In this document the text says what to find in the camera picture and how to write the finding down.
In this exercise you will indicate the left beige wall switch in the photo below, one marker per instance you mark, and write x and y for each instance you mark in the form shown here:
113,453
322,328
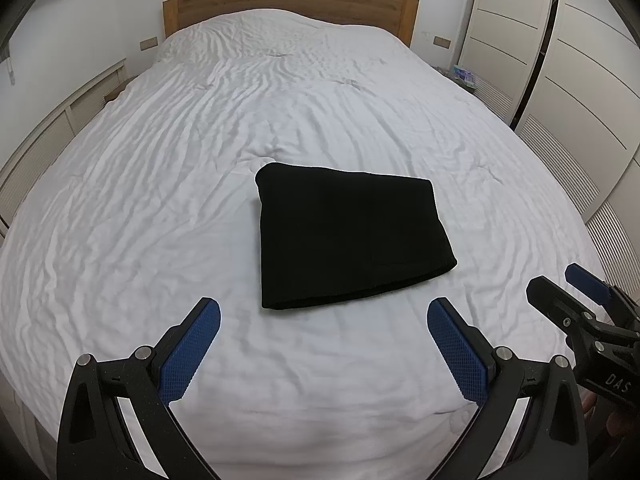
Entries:
148,44

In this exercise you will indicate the white bed sheet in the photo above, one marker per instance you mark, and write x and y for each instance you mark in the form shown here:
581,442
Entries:
154,206

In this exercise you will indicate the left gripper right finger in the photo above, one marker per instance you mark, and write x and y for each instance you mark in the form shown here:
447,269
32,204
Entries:
551,441

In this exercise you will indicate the beige wall switch plate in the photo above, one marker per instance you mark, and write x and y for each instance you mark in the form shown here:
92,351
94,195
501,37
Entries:
441,42

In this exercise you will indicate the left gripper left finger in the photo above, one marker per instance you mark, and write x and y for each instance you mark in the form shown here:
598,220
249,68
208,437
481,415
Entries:
94,441

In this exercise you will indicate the white wardrobe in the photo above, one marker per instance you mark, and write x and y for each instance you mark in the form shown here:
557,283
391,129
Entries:
564,75

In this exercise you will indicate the white slatted radiator cover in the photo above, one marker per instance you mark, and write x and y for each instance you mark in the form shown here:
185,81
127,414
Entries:
50,138

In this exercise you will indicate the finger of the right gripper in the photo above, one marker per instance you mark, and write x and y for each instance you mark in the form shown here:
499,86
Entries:
621,309
562,309

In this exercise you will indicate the black pants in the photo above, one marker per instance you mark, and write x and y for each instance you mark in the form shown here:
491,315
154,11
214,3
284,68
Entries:
329,236

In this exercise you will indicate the wooden headboard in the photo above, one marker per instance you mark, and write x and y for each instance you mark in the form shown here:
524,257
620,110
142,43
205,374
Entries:
398,17

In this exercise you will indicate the blue item on nightstand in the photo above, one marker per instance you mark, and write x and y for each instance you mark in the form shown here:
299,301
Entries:
463,76

